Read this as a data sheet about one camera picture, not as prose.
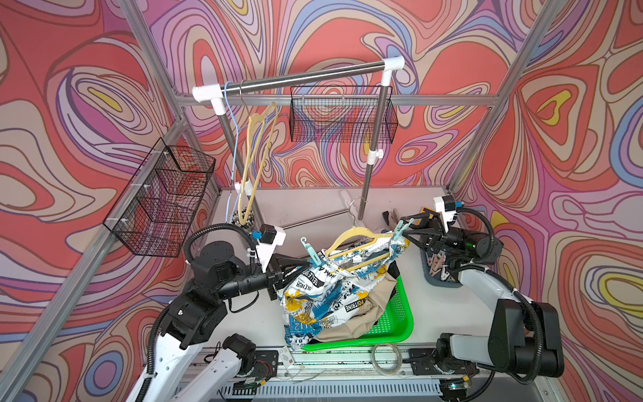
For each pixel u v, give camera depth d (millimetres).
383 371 714
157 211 785
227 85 479
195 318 406
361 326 718
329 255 585
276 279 475
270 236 477
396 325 796
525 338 417
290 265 520
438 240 609
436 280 865
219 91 478
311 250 537
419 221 690
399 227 663
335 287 707
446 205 591
